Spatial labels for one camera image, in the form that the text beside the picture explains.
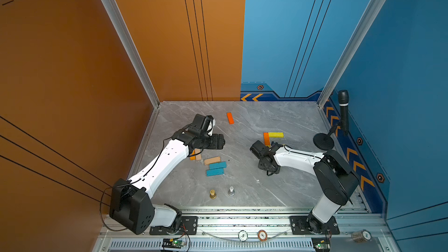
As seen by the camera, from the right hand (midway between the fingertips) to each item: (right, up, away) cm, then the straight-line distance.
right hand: (266, 167), depth 92 cm
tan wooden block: (-28, +3, +1) cm, 29 cm away
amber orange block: (-39, +4, +2) cm, 40 cm away
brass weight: (-27, -8, -13) cm, 31 cm away
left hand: (-25, +16, -9) cm, 31 cm away
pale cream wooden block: (-37, +5, +2) cm, 37 cm away
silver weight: (-18, -8, -11) cm, 23 cm away
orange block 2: (+3, +14, +10) cm, 18 cm away
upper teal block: (-26, +1, -1) cm, 26 cm away
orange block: (-19, +25, +20) cm, 38 cm away
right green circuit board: (+19, -26, -21) cm, 38 cm away
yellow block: (+8, +16, +11) cm, 21 cm away
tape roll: (+32, -19, -26) cm, 45 cm away
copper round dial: (-6, -22, -21) cm, 31 cm away
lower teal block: (-29, -2, -3) cm, 29 cm away
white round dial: (-14, -22, -21) cm, 33 cm away
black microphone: (+33, +36, -12) cm, 50 cm away
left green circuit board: (-43, -25, -21) cm, 54 cm away
